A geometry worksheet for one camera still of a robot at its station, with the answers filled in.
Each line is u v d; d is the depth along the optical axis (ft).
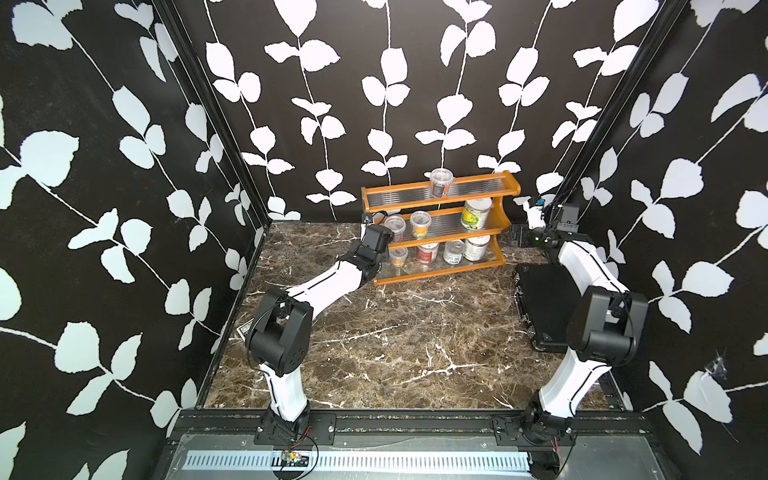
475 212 3.06
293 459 2.31
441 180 2.80
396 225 3.02
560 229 2.40
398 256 3.32
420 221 3.07
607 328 1.64
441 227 3.97
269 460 2.30
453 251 3.41
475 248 3.38
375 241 2.30
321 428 2.44
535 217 2.74
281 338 1.56
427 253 3.36
